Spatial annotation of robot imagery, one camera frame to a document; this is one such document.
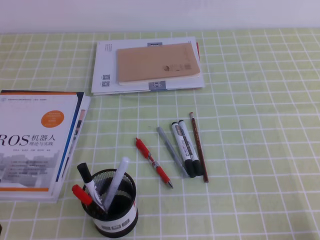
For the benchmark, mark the red capped pen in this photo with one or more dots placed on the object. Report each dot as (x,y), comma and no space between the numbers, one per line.
(81,195)

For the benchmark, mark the white book under notebook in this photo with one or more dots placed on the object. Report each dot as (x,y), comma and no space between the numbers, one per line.
(104,81)

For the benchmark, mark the grey translucent pen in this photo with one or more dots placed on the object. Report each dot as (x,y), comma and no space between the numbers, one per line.
(172,152)

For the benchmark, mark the book under ROS book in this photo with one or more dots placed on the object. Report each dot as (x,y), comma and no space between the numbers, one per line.
(72,145)

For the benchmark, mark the brown pencil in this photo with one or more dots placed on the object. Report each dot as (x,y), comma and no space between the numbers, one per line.
(199,147)

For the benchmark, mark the black mesh pen holder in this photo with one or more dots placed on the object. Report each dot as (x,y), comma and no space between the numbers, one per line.
(123,212)

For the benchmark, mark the white ROS robotics book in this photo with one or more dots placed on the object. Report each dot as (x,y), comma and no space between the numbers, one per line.
(32,140)

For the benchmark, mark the brown kraft notebook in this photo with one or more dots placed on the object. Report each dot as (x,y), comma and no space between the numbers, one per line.
(145,64)

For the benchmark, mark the black capped white marker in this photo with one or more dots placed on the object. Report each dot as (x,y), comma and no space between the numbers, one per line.
(90,184)

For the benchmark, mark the right white black marker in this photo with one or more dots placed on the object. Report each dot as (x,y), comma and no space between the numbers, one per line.
(198,169)

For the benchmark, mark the left white black marker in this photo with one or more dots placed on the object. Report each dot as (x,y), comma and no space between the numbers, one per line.
(188,163)

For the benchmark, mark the red gel pen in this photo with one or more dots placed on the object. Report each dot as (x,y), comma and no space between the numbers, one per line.
(146,153)

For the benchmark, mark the white frosted pen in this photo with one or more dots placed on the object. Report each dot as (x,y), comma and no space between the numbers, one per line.
(115,183)

